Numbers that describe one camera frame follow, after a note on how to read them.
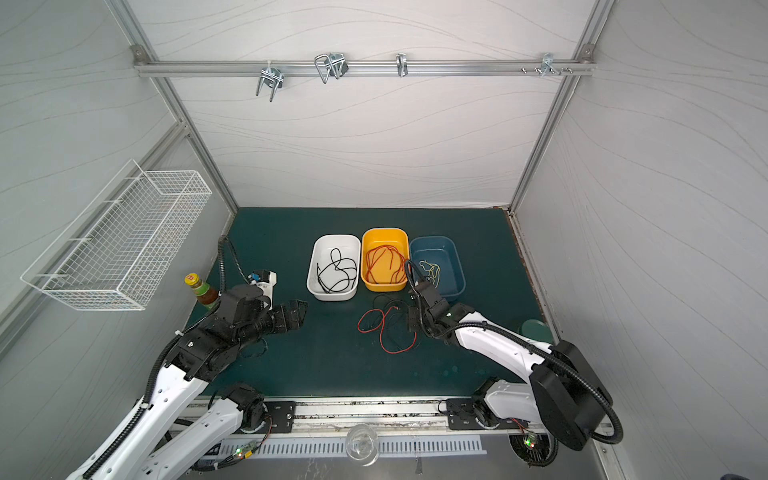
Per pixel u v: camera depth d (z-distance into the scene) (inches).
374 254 41.1
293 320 25.9
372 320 35.6
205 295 32.5
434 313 25.5
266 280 26.0
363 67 30.7
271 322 24.9
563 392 16.2
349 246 41.2
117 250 26.8
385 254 41.3
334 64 30.1
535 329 30.6
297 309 26.0
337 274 39.9
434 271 39.0
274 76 31.3
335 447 27.7
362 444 25.1
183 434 21.2
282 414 28.9
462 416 28.6
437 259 42.0
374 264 41.0
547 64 30.1
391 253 42.2
